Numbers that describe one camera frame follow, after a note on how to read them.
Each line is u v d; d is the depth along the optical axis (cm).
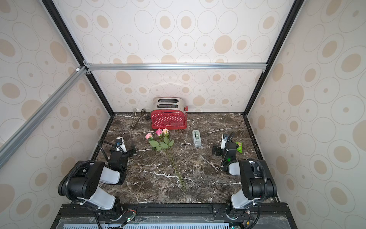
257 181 45
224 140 82
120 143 76
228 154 72
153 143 98
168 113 98
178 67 92
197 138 100
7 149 51
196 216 73
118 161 69
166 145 99
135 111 121
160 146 97
